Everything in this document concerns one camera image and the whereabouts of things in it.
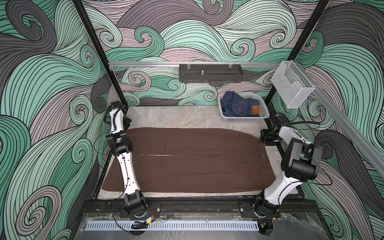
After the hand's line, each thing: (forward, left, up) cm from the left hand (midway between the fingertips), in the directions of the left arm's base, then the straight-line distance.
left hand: (126, 125), depth 106 cm
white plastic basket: (+10, -101, +8) cm, 101 cm away
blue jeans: (+16, -79, +8) cm, 81 cm away
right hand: (-10, -93, +6) cm, 93 cm away
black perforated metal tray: (+21, -59, +32) cm, 70 cm away
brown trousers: (-25, -49, 0) cm, 55 cm away
